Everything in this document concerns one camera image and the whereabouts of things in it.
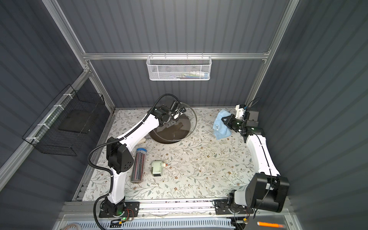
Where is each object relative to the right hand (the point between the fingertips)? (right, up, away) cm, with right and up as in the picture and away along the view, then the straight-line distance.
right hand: (225, 118), depth 80 cm
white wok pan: (-31, -8, +15) cm, 35 cm away
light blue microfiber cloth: (-3, -6, -1) cm, 7 cm away
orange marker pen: (+17, -52, -11) cm, 56 cm away
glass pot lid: (-18, +4, +36) cm, 40 cm away
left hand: (-32, +1, +8) cm, 33 cm away
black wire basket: (-83, -5, -11) cm, 83 cm away
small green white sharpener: (-39, -29, +3) cm, 49 cm away
